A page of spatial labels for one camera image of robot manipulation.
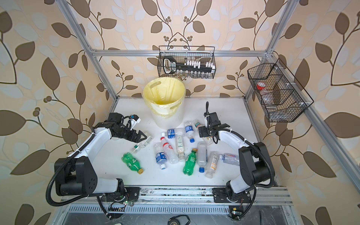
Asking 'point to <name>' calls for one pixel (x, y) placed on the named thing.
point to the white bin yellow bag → (164, 97)
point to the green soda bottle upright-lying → (188, 168)
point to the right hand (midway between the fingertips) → (206, 130)
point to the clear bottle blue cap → (202, 156)
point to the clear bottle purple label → (230, 158)
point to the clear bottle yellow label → (212, 164)
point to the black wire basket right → (281, 98)
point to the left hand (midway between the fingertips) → (137, 134)
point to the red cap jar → (261, 86)
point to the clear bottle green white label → (180, 142)
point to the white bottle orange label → (209, 140)
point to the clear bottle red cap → (172, 154)
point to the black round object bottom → (174, 220)
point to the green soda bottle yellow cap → (132, 163)
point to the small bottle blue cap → (189, 131)
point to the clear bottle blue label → (160, 155)
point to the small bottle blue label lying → (171, 133)
